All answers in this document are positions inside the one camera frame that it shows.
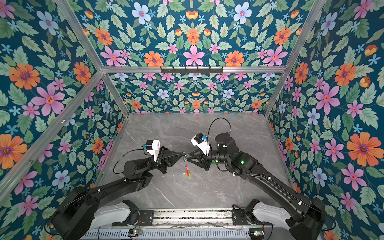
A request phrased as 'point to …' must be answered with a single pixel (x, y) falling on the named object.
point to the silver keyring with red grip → (184, 155)
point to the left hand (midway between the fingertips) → (181, 156)
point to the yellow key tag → (189, 175)
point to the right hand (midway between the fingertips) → (190, 155)
